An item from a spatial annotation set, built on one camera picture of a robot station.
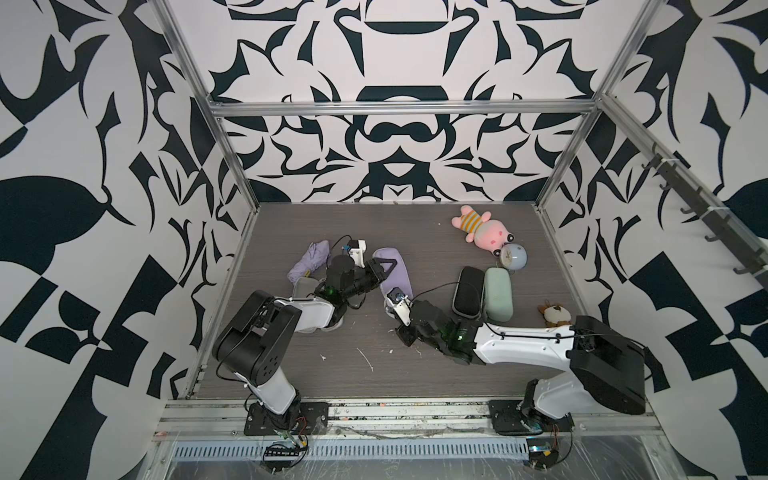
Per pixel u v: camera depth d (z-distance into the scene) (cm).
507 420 73
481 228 105
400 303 70
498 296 92
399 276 84
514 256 96
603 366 43
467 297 92
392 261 85
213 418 76
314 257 99
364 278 79
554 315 90
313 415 75
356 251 83
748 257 53
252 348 46
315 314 63
